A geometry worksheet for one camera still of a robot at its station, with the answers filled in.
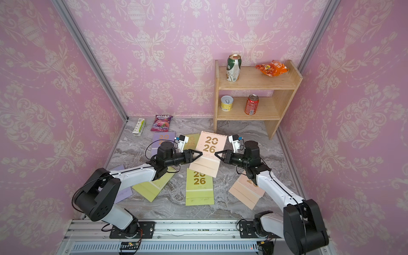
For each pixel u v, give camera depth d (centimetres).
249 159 65
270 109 96
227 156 73
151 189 87
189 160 75
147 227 75
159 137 110
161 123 113
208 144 82
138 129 109
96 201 44
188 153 76
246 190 86
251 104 87
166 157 69
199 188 86
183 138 80
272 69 75
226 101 92
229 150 74
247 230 73
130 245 73
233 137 76
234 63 70
